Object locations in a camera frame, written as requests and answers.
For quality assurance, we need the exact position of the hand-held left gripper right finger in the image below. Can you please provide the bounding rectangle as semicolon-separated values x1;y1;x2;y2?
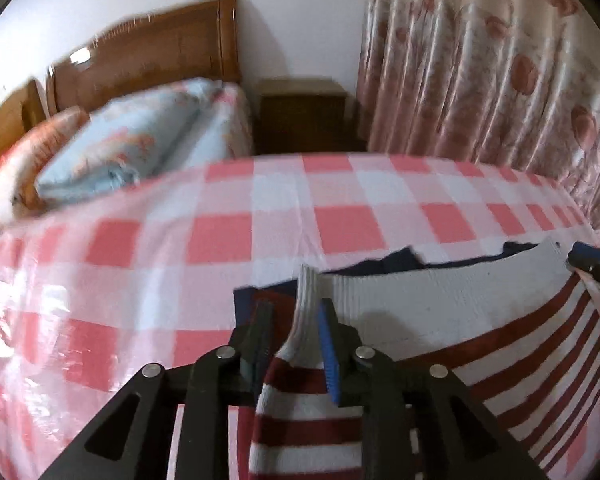
316;299;548;480

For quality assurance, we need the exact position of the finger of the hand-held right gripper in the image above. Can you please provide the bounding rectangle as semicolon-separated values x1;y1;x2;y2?
566;241;600;302

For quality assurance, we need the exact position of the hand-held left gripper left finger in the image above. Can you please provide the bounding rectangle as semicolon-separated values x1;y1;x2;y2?
40;300;276;480

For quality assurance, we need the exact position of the striped knit sweater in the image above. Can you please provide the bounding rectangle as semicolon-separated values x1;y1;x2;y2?
232;239;600;480

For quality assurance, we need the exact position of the pink checked bedsheet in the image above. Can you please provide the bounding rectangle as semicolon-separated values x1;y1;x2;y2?
0;151;600;480

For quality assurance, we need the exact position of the floral tulip curtain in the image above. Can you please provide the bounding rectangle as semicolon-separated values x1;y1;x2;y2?
355;0;600;252

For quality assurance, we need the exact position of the wooden nightstand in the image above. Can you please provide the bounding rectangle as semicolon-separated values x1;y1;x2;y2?
256;77;367;156

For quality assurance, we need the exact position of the light blue floral pillow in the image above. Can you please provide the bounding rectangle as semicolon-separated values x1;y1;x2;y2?
34;77;227;202

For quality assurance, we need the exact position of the pink floral pillow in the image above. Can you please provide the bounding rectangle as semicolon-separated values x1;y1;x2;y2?
0;106;92;234

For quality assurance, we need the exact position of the large carved wooden headboard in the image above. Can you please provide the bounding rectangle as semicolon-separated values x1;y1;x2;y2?
46;0;244;117

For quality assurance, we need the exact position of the small wooden headboard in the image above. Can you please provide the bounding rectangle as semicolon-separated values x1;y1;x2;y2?
0;78;47;167

